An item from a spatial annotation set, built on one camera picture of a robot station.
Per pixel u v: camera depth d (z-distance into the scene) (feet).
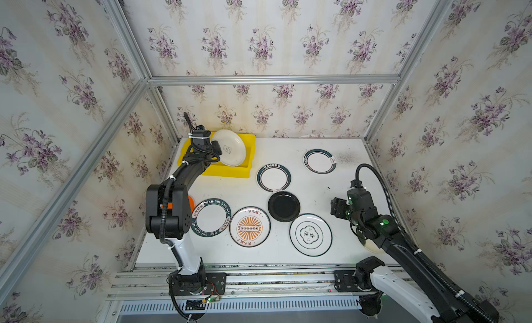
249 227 2.84
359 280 2.17
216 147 2.83
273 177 3.34
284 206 3.10
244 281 2.46
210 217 2.91
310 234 2.77
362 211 1.91
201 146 2.40
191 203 3.02
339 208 2.38
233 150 3.35
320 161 3.65
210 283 2.35
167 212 1.43
